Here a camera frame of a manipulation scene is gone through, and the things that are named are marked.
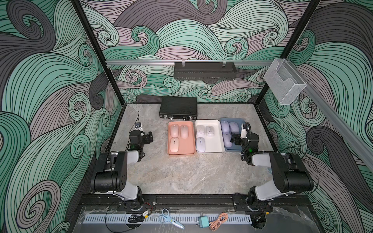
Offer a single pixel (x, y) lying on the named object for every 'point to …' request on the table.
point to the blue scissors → (166, 217)
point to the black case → (178, 108)
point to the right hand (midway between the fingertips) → (238, 132)
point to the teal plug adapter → (203, 221)
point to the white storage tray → (215, 143)
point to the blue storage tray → (240, 121)
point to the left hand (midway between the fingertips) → (142, 131)
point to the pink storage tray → (187, 146)
